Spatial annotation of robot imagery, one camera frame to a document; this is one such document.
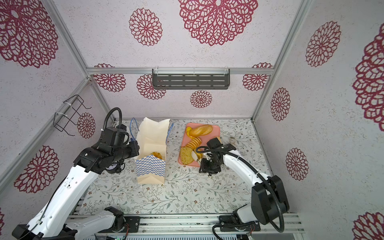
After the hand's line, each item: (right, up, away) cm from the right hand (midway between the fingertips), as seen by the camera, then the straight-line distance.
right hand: (202, 169), depth 82 cm
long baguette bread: (+1, +22, +23) cm, 32 cm away
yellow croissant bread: (-8, +23, +30) cm, 39 cm away
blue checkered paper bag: (-25, +9, -13) cm, 30 cm away
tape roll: (+24, +15, +25) cm, 37 cm away
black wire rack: (-69, +26, -10) cm, 75 cm away
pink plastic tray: (+12, +20, +29) cm, 37 cm away
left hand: (-31, +12, -10) cm, 35 cm away
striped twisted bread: (-4, +13, +19) cm, 23 cm away
